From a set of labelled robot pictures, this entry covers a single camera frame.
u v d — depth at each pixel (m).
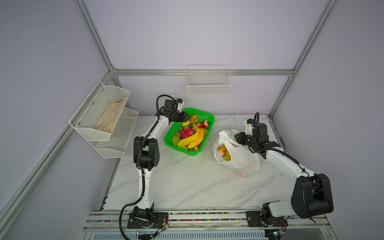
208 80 0.95
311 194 0.43
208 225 0.73
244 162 0.77
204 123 1.10
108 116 0.79
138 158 0.61
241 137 0.77
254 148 0.67
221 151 0.90
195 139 0.93
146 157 0.60
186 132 0.99
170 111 0.80
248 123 0.79
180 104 0.92
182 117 0.90
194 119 1.11
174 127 1.04
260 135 0.67
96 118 0.79
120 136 0.69
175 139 0.98
